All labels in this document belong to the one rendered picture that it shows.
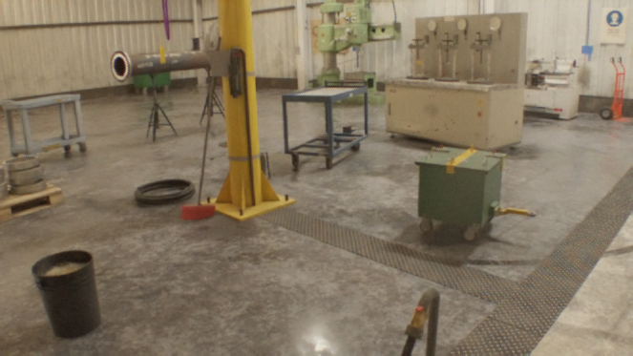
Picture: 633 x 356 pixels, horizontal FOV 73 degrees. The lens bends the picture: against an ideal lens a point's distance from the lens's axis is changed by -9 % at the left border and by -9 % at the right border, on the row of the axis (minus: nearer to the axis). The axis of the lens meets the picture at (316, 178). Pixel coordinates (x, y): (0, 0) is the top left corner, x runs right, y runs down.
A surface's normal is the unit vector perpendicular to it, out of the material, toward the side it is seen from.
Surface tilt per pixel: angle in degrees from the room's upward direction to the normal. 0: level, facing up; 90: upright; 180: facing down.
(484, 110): 90
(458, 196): 90
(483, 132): 90
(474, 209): 90
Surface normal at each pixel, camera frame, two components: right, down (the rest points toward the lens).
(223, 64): 0.00, 0.28
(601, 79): -0.71, 0.22
